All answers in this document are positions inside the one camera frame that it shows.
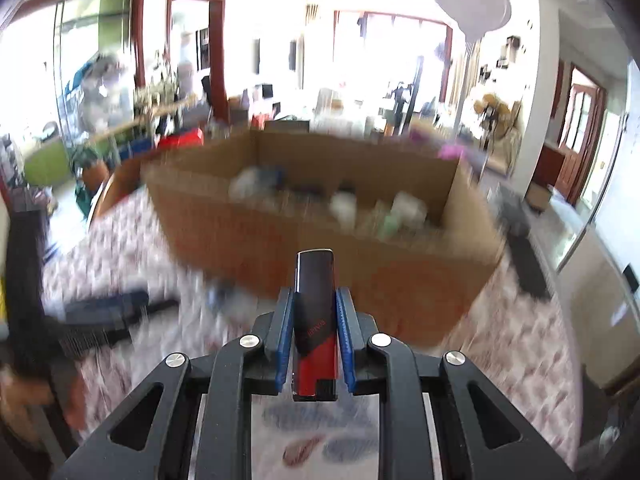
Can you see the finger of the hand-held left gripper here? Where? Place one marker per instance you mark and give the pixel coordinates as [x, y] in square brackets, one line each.
[105, 317]

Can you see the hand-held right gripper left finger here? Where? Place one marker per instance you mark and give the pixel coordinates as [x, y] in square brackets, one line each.
[284, 345]

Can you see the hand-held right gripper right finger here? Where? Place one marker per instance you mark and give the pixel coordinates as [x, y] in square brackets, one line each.
[346, 345]

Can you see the red black lighter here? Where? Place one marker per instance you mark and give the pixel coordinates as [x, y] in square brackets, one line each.
[315, 310]

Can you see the brown cardboard box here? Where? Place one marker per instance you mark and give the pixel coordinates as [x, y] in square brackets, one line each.
[300, 250]

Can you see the person's left forearm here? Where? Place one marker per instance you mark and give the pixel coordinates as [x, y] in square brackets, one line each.
[25, 385]

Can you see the wooden chair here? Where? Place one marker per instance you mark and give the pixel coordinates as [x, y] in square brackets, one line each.
[117, 185]

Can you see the red plastic stool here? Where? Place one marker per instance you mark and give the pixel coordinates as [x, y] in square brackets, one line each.
[182, 139]

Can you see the black tablet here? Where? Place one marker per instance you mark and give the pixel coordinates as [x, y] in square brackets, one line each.
[530, 270]

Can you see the glass display cabinet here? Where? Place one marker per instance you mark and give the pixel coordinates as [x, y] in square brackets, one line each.
[95, 85]

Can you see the black flat device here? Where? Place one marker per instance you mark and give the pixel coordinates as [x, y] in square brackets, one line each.
[512, 210]

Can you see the pink crumpled paper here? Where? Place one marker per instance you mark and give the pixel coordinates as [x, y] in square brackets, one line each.
[452, 150]

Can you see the black tripod stand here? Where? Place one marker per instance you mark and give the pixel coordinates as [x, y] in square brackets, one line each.
[415, 90]

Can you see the brown wooden cabinet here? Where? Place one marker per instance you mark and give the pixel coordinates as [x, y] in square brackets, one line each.
[547, 170]

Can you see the standing electric fan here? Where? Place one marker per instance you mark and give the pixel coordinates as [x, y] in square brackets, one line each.
[492, 110]

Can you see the black whiteboard eraser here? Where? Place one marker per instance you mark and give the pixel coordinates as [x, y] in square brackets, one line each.
[632, 277]

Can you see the brown wooden door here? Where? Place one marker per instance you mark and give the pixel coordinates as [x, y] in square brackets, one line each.
[580, 135]

